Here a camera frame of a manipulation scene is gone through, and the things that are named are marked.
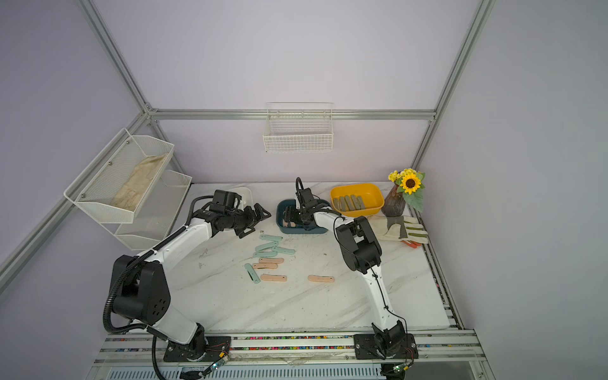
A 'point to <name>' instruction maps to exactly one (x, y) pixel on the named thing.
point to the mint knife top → (268, 237)
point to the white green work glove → (416, 232)
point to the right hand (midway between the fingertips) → (283, 218)
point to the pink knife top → (284, 223)
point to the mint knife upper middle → (273, 245)
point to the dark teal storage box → (281, 207)
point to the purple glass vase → (394, 203)
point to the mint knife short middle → (283, 250)
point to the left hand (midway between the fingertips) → (263, 223)
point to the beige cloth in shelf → (134, 187)
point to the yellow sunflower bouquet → (410, 183)
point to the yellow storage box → (372, 197)
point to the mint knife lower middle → (265, 254)
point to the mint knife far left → (252, 273)
